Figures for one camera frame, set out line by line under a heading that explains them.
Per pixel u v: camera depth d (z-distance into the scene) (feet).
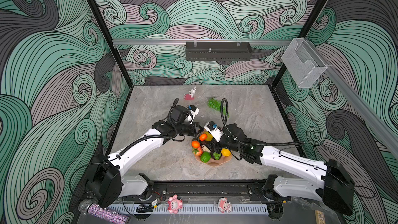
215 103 3.47
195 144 2.46
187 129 2.19
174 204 2.20
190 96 3.65
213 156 2.59
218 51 3.36
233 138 1.79
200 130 2.49
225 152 2.58
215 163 2.58
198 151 2.55
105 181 1.30
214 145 2.13
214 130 2.08
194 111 2.36
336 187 1.26
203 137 2.43
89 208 2.16
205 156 2.54
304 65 2.48
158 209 2.29
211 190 2.45
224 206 2.20
